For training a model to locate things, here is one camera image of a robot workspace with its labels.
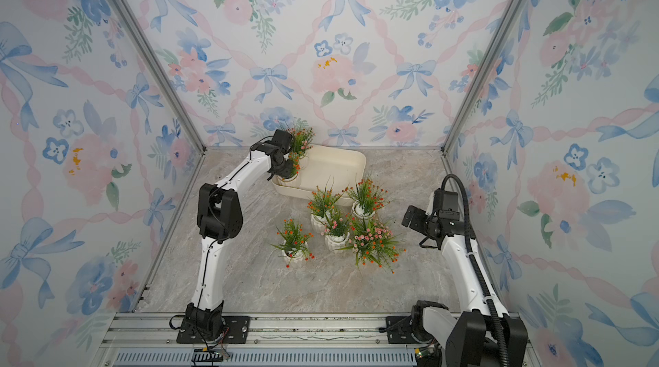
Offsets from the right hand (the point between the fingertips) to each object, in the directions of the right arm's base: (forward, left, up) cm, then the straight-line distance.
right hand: (421, 206), depth 85 cm
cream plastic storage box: (+31, +34, -16) cm, 49 cm away
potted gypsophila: (+1, +33, 0) cm, 33 cm away
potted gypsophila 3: (-13, +41, -4) cm, 44 cm away
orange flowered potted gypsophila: (+22, +45, 0) cm, 50 cm away
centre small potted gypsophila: (-8, +28, -3) cm, 30 cm away
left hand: (+21, +50, -4) cm, 54 cm away
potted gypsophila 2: (+2, +18, +2) cm, 18 cm away
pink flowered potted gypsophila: (+32, +42, +3) cm, 53 cm away
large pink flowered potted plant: (-14, +18, +2) cm, 23 cm away
